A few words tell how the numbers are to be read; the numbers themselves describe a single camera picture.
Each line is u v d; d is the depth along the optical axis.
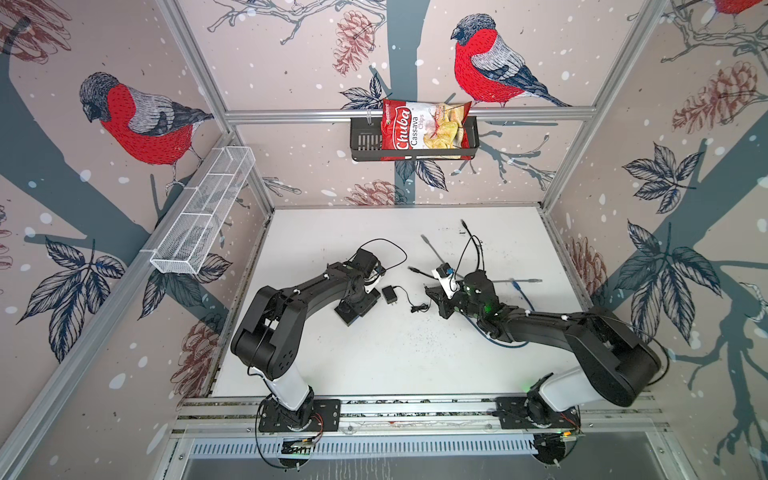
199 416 0.75
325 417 0.73
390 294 0.95
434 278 0.79
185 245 0.71
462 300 0.76
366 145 0.94
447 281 0.75
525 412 0.73
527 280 0.98
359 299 0.79
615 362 0.44
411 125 0.88
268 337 0.46
